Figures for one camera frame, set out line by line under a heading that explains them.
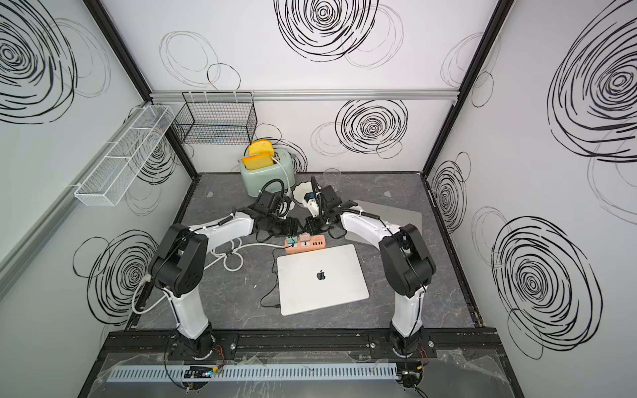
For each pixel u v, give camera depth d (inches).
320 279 34.1
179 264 19.5
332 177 45.0
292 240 35.1
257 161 38.6
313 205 33.2
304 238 36.2
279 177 32.6
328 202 28.9
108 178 28.4
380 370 27.8
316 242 36.8
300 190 43.6
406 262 19.2
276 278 34.0
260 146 39.9
